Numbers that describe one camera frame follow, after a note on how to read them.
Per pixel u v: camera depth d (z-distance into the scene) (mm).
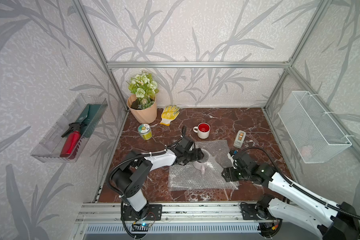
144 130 966
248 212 730
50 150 589
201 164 825
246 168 597
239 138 988
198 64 952
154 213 728
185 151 725
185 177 846
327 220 406
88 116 713
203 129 1023
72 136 612
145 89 954
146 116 1023
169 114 1155
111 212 753
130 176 458
